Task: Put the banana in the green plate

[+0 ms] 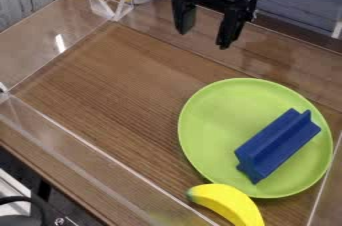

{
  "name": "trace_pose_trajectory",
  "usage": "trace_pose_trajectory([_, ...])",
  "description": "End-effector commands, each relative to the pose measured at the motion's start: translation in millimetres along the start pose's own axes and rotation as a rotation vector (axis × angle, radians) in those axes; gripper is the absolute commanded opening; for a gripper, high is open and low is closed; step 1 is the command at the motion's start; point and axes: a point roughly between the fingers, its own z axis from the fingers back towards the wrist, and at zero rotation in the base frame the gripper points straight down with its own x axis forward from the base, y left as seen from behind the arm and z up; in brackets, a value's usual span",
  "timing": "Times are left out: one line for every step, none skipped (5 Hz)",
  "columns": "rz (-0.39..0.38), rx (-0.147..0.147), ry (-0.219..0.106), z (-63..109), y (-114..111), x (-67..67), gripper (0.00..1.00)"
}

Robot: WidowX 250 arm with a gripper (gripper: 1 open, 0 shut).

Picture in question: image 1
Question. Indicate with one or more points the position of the yellow toy banana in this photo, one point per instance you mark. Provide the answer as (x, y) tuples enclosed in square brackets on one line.
[(227, 202)]

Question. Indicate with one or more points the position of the green plate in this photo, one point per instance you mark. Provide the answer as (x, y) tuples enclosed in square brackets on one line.
[(223, 115)]

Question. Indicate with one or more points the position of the blue plastic block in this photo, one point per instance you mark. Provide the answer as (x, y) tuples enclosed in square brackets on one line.
[(273, 144)]

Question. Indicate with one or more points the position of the clear acrylic enclosure wall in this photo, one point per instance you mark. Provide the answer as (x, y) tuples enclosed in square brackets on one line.
[(94, 86)]

